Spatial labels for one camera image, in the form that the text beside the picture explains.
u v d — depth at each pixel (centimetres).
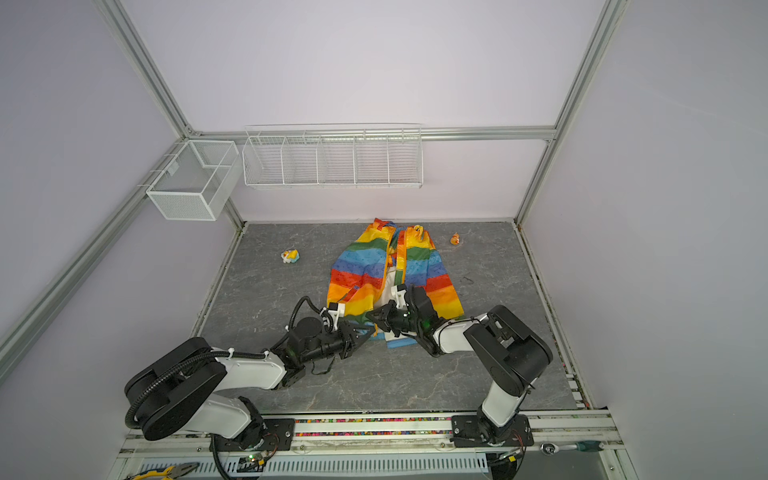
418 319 71
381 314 79
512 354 47
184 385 44
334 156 99
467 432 74
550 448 70
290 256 105
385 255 103
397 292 86
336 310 81
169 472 68
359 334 81
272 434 74
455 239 112
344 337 74
